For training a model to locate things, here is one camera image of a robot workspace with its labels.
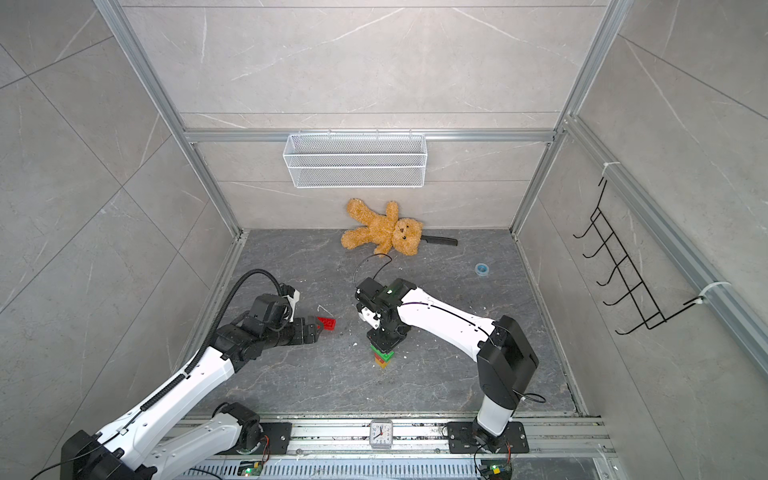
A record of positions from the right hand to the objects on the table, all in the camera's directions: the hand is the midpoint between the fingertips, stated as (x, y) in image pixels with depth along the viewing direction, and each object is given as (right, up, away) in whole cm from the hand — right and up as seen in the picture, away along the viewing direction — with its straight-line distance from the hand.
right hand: (389, 345), depth 80 cm
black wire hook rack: (+53, +14, -18) cm, 58 cm away
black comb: (+20, +31, +38) cm, 53 cm away
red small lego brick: (-2, -4, +1) cm, 5 cm away
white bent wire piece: (-22, +7, +18) cm, 29 cm away
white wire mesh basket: (-14, +57, +21) cm, 63 cm away
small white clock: (-2, -20, -7) cm, 21 cm away
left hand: (-21, +6, 0) cm, 22 cm away
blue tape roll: (+34, +20, +27) cm, 48 cm away
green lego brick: (-1, -2, -2) cm, 3 cm away
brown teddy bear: (-2, +33, +31) cm, 45 cm away
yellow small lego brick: (-2, -7, +5) cm, 9 cm away
